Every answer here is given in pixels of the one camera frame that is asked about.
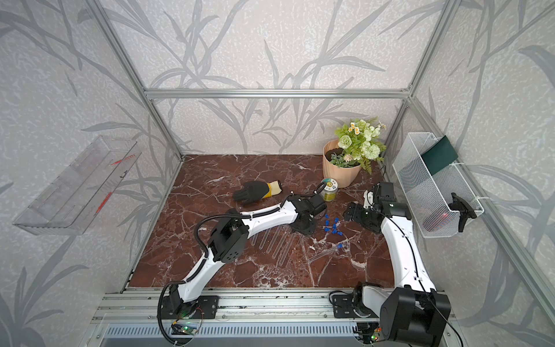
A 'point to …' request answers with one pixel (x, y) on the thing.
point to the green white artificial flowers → (358, 144)
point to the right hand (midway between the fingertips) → (354, 216)
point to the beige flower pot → (345, 177)
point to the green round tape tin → (330, 191)
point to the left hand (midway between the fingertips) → (307, 231)
